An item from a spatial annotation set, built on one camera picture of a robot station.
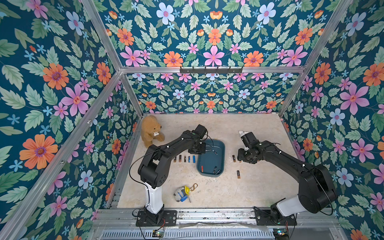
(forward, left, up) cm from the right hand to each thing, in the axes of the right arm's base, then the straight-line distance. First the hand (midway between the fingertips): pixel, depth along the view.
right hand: (241, 157), depth 88 cm
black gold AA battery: (+2, +3, -6) cm, 7 cm away
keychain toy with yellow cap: (-21, +34, -2) cm, 40 cm away
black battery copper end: (+1, +38, -6) cm, 39 cm away
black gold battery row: (+1, +35, -6) cm, 35 cm away
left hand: (+5, +23, -1) cm, 23 cm away
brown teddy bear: (+12, +56, +11) cm, 58 cm away
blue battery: (+1, +29, -6) cm, 30 cm away
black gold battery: (0, +41, -6) cm, 42 cm away
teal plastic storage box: (-2, +18, -5) cm, 19 cm away
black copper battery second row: (-8, +1, -7) cm, 11 cm away
